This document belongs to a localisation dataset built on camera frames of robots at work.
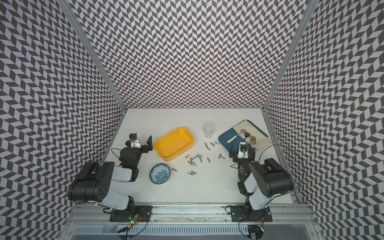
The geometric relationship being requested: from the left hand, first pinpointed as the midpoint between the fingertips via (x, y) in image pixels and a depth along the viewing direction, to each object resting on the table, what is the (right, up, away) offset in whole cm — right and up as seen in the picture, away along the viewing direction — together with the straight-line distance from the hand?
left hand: (143, 137), depth 90 cm
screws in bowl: (+12, -22, -6) cm, 26 cm away
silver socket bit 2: (+47, -12, +3) cm, 49 cm away
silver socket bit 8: (+27, -12, +1) cm, 29 cm away
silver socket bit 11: (+29, -14, +1) cm, 32 cm away
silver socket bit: (+49, -13, +4) cm, 51 cm away
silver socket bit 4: (+43, -6, +10) cm, 45 cm away
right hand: (+59, -5, -3) cm, 59 cm away
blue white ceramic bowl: (+10, -17, -6) cm, 21 cm away
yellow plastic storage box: (+16, -5, +8) cm, 19 cm away
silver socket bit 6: (+40, -8, +7) cm, 42 cm away
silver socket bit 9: (+34, -12, +1) cm, 36 cm away
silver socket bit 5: (+38, -6, +9) cm, 40 cm away
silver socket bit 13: (+31, -17, +1) cm, 35 cm away
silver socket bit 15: (+19, -19, -2) cm, 27 cm away
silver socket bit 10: (+35, -14, +3) cm, 37 cm away
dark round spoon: (+67, 0, +12) cm, 68 cm away
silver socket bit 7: (+40, -15, +3) cm, 43 cm away
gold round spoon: (+71, -2, +11) cm, 72 cm away
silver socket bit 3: (+47, -5, +11) cm, 48 cm away
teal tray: (+51, -2, +8) cm, 51 cm away
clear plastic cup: (+41, +5, +13) cm, 43 cm away
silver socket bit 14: (+30, -21, -2) cm, 37 cm away
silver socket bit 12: (+28, -16, +1) cm, 32 cm away
